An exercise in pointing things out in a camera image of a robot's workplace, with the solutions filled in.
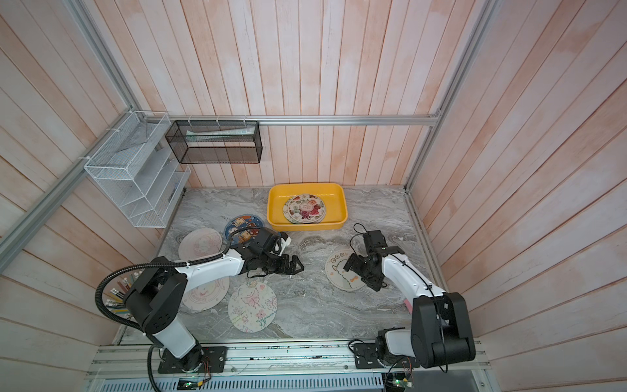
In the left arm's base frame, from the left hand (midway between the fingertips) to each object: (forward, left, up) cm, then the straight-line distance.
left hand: (293, 271), depth 87 cm
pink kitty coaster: (+15, +41, -5) cm, 44 cm away
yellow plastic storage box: (+40, -18, -3) cm, 44 cm away
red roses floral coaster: (+33, -3, -4) cm, 33 cm away
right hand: (+1, -23, -2) cm, 23 cm away
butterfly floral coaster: (-11, +14, -5) cm, 19 cm away
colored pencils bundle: (-14, +53, +9) cm, 55 cm away
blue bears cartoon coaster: (+25, +25, -5) cm, 36 cm away
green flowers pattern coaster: (+32, +3, -4) cm, 32 cm away
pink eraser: (-11, -41, -4) cm, 42 cm away
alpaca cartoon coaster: (-1, -20, -5) cm, 21 cm away
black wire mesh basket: (+45, +33, +24) cm, 61 cm away
